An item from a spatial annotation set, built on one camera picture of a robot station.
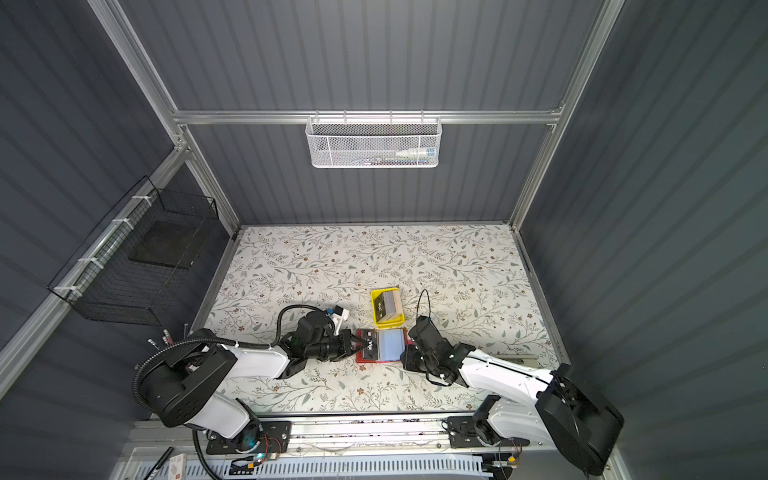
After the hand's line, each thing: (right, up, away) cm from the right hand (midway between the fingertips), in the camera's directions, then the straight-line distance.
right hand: (405, 360), depth 85 cm
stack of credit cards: (-5, +14, +9) cm, 18 cm away
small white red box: (-54, -20, -16) cm, 60 cm away
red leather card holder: (-4, +4, +4) cm, 7 cm away
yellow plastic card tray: (-4, +9, +8) cm, 13 cm away
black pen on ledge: (-59, -19, -14) cm, 64 cm away
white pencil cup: (-62, +9, -9) cm, 63 cm away
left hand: (-10, +4, 0) cm, 11 cm away
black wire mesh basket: (-66, +25, -13) cm, 71 cm away
